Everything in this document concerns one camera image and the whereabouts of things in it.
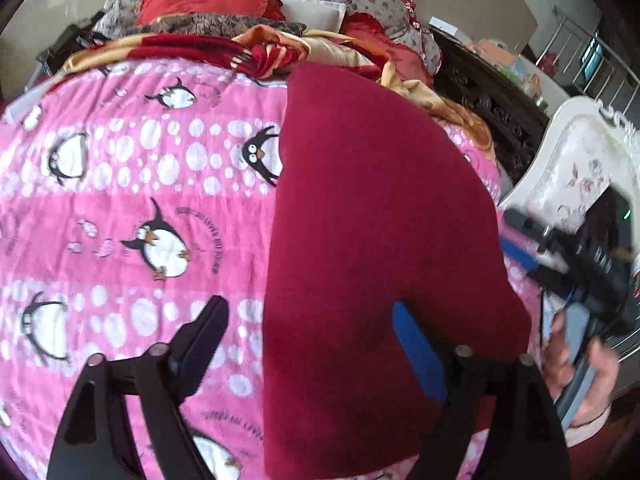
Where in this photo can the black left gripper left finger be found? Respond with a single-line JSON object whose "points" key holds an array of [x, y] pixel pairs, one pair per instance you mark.
{"points": [[94, 438]]}

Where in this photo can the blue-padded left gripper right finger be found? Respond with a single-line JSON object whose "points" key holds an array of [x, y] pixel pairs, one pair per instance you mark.
{"points": [[518, 255]]}

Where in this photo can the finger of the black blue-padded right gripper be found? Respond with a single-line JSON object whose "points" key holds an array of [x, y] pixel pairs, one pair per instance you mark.
{"points": [[524, 437]]}

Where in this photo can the dark red garment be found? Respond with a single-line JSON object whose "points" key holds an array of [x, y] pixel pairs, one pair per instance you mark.
{"points": [[374, 205]]}

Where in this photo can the person's right hand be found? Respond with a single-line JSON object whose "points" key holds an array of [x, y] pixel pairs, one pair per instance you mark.
{"points": [[582, 388]]}

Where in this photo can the white ornate upholstered chair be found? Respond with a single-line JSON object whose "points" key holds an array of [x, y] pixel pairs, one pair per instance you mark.
{"points": [[586, 148]]}

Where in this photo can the metal rack in background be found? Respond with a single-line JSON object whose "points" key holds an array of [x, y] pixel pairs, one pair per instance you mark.
{"points": [[582, 62]]}

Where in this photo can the pink penguin bed sheet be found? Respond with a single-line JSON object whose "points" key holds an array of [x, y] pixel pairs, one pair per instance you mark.
{"points": [[130, 195]]}

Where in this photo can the red and gold blanket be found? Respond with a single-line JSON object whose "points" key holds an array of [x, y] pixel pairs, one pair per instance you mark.
{"points": [[263, 52]]}

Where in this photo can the dark patterned brown cloth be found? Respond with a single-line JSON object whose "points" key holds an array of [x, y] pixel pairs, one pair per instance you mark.
{"points": [[207, 24]]}

